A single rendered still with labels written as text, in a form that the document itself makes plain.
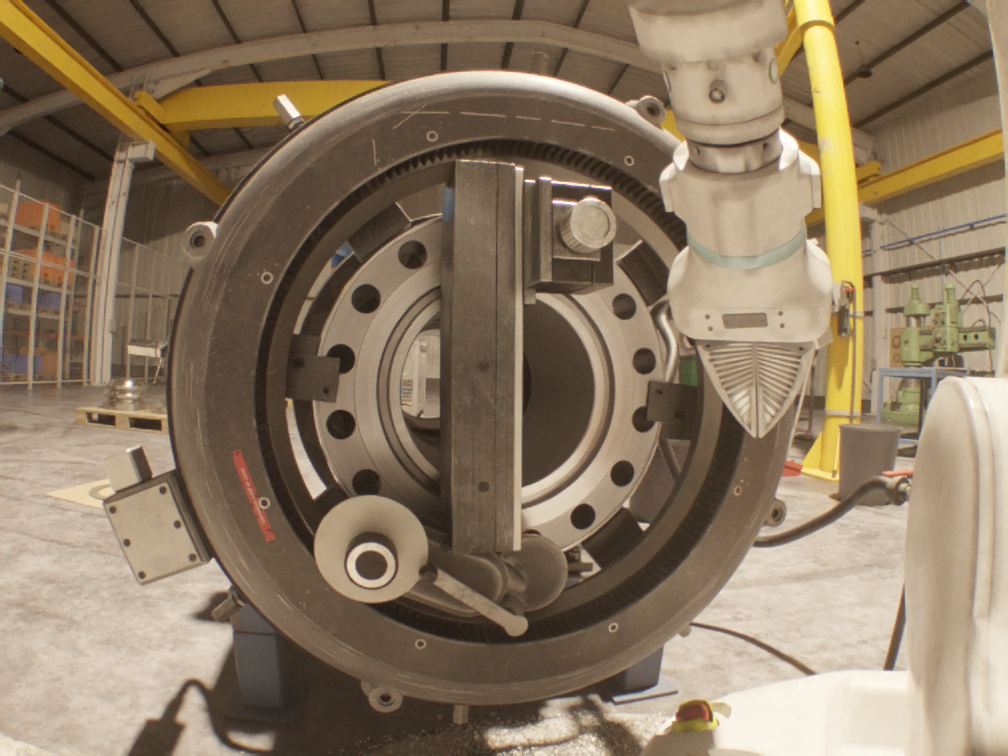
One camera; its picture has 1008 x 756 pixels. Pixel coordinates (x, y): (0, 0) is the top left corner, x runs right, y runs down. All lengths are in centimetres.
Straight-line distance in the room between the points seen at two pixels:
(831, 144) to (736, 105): 426
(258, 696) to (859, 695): 91
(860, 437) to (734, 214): 293
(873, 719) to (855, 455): 269
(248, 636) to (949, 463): 97
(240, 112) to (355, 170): 1264
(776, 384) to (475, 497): 29
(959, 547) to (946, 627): 4
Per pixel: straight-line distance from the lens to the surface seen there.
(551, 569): 66
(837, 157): 448
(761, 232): 30
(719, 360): 41
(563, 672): 67
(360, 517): 55
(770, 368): 41
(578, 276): 51
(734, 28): 25
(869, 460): 319
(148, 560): 66
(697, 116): 28
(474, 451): 53
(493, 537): 56
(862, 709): 58
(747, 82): 27
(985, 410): 30
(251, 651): 103
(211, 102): 1362
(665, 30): 26
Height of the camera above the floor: 62
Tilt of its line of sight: 1 degrees down
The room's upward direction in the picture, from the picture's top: 3 degrees clockwise
